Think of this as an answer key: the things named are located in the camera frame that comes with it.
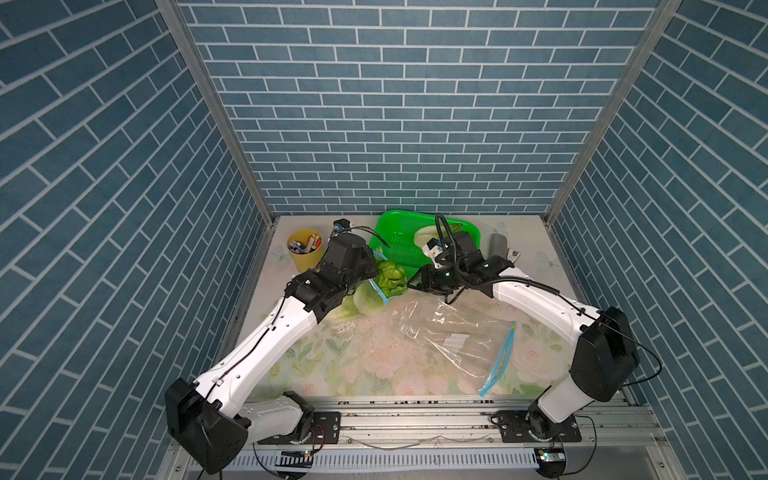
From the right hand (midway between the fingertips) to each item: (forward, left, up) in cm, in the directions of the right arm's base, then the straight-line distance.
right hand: (413, 286), depth 80 cm
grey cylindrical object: (+31, -31, -16) cm, 46 cm away
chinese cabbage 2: (+1, +6, +2) cm, 7 cm away
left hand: (+2, +9, +9) cm, 13 cm away
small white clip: (+27, -36, -16) cm, 47 cm away
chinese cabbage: (-5, +13, -2) cm, 14 cm away
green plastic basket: (+33, +9, -17) cm, 38 cm away
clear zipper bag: (-9, +14, -18) cm, 25 cm away
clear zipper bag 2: (-8, -18, -17) cm, 26 cm away
